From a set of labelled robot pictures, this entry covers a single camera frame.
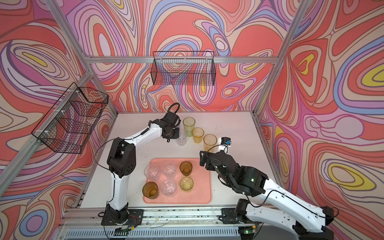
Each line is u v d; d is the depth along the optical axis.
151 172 0.87
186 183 0.82
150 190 0.80
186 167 0.84
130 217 0.73
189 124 0.96
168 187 0.82
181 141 0.99
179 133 0.89
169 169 0.88
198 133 1.01
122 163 0.53
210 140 0.88
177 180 0.79
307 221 0.40
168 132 0.83
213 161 0.45
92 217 0.75
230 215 0.74
